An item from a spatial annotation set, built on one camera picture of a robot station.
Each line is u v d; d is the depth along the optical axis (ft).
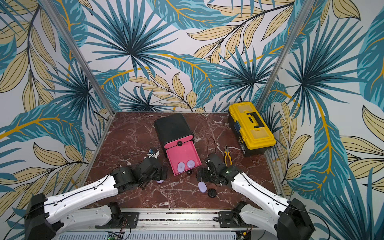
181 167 2.81
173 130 2.88
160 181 2.81
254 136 2.81
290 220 1.29
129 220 2.41
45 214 1.29
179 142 2.77
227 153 3.18
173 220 2.45
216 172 2.01
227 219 2.42
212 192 2.64
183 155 2.94
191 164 2.88
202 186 2.74
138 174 1.84
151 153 2.22
